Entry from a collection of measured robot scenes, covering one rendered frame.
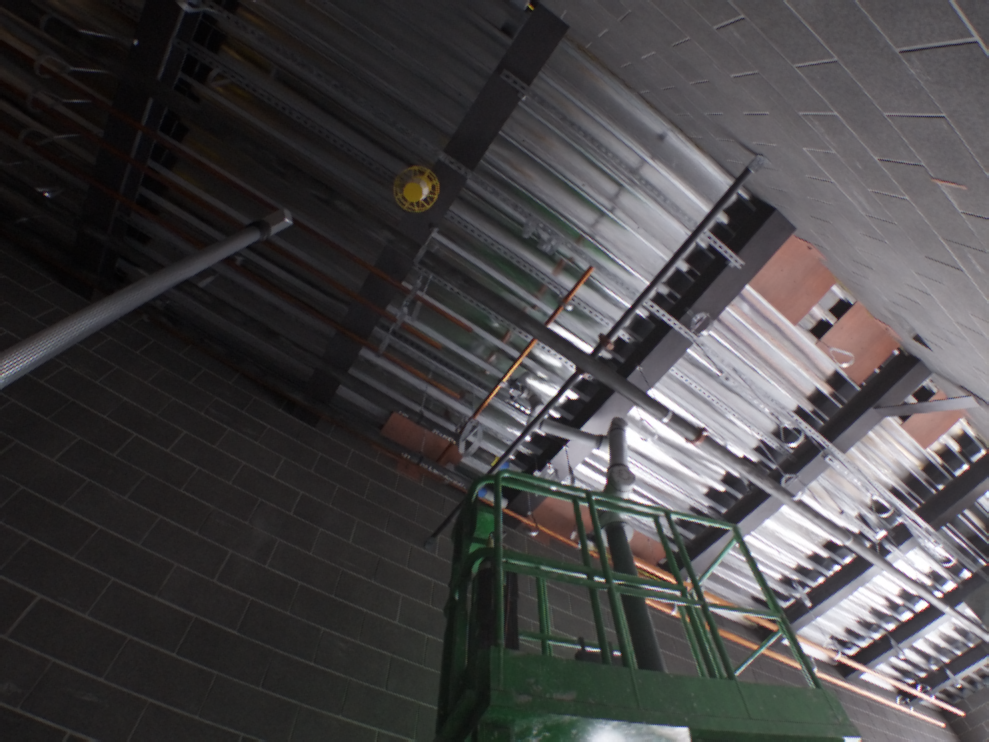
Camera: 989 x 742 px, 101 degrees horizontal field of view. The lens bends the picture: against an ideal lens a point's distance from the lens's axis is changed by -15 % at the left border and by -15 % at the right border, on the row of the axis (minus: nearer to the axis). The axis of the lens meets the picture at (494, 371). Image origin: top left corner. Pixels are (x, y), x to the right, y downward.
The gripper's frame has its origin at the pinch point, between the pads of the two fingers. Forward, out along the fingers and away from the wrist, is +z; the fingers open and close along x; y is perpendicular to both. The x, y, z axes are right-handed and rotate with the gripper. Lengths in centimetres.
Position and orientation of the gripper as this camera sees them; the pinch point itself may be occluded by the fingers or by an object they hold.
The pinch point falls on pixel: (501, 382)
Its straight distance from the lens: 330.2
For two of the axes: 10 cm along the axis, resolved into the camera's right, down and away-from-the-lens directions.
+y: 5.7, -7.3, -3.8
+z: -8.0, -3.6, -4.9
